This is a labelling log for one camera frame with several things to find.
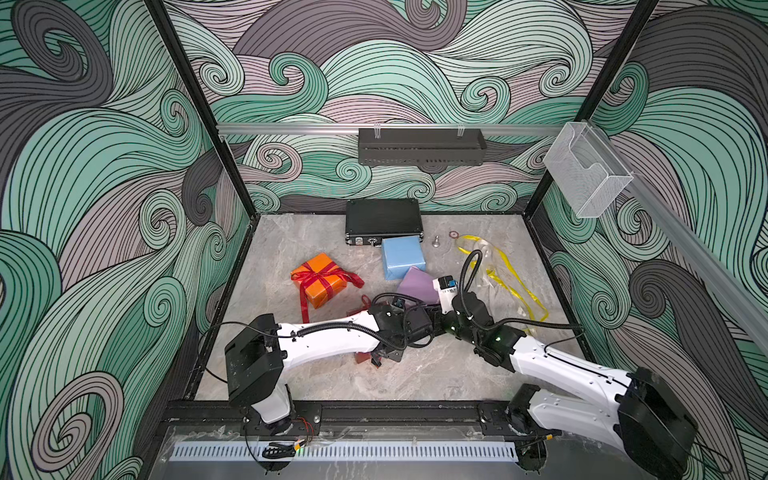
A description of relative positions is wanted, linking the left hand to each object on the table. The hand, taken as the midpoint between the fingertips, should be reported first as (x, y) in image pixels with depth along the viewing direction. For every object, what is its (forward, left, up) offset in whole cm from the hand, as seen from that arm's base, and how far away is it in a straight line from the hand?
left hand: (389, 344), depth 78 cm
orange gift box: (+17, +22, -2) cm, 28 cm away
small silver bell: (+41, -19, -7) cm, 45 cm away
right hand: (+8, -8, +3) cm, 12 cm away
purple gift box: (+21, -10, -4) cm, 24 cm away
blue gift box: (+33, -5, -4) cm, 34 cm away
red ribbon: (+22, +25, -1) cm, 34 cm away
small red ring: (+46, -27, -8) cm, 54 cm away
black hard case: (+50, +7, -5) cm, 51 cm away
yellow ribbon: (+26, -41, -9) cm, 49 cm away
